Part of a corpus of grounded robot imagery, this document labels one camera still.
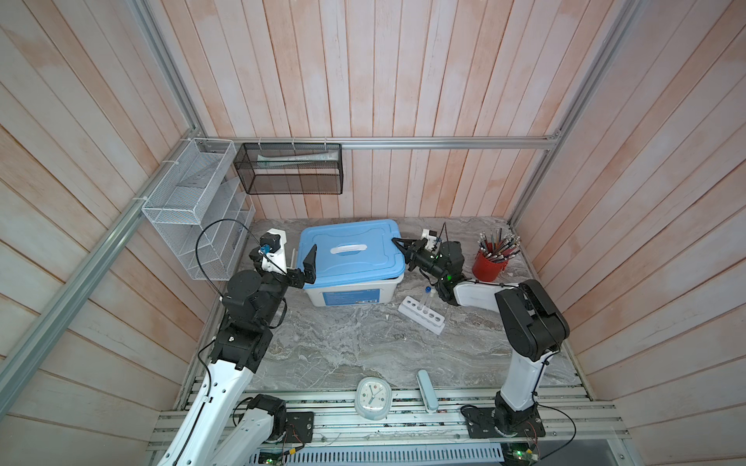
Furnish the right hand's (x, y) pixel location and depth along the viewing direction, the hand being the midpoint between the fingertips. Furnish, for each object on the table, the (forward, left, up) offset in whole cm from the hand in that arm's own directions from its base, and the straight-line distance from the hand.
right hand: (390, 240), depth 86 cm
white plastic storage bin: (-11, +5, -12) cm, 17 cm away
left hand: (-15, +23, +14) cm, 31 cm away
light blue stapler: (-38, -10, -19) cm, 43 cm away
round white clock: (-39, +5, -19) cm, 44 cm away
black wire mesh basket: (+29, +35, +5) cm, 46 cm away
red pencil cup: (+3, -35, -19) cm, 40 cm away
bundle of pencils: (+7, -38, -11) cm, 40 cm away
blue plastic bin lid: (-2, +13, -3) cm, 13 cm away
